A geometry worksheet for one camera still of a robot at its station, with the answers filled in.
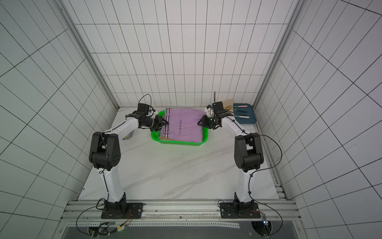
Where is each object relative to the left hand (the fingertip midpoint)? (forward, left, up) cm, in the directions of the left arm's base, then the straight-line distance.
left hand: (165, 125), depth 94 cm
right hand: (+2, -19, +1) cm, 19 cm away
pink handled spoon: (+28, -57, -10) cm, 64 cm away
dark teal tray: (+21, -58, -10) cm, 63 cm away
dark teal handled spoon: (+24, -55, -11) cm, 61 cm away
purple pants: (+1, -11, 0) cm, 11 cm away
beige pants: (-10, -3, 0) cm, 11 cm away
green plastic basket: (-4, +7, -6) cm, 10 cm away
